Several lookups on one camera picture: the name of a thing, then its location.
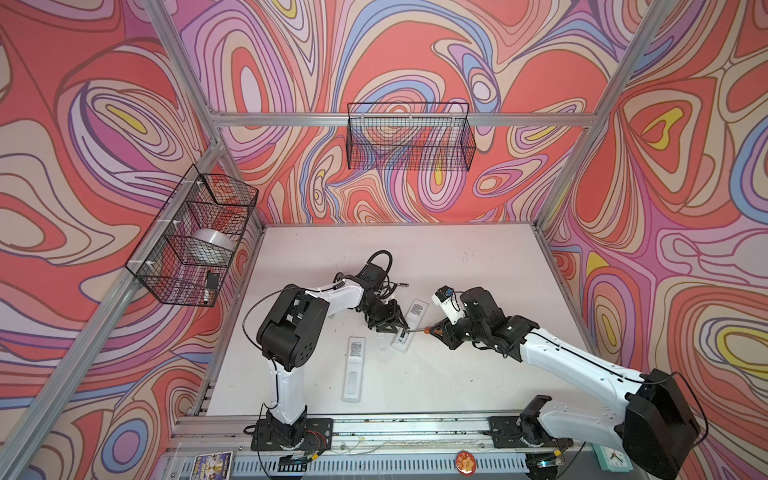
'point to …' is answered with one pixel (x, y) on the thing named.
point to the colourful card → (214, 466)
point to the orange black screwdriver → (429, 330)
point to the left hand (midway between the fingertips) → (407, 326)
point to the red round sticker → (466, 463)
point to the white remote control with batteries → (414, 315)
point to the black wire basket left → (186, 256)
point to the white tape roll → (210, 247)
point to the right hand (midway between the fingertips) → (437, 334)
